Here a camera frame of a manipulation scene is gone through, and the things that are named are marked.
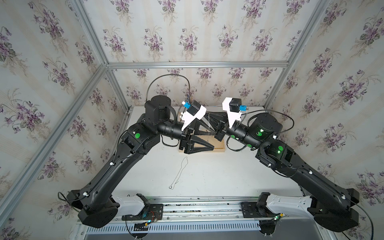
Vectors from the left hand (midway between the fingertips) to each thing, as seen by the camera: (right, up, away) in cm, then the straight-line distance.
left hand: (214, 144), depth 45 cm
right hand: (-1, +10, +5) cm, 11 cm away
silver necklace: (-12, -19, +45) cm, 51 cm away
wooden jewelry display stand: (+11, -9, +51) cm, 53 cm away
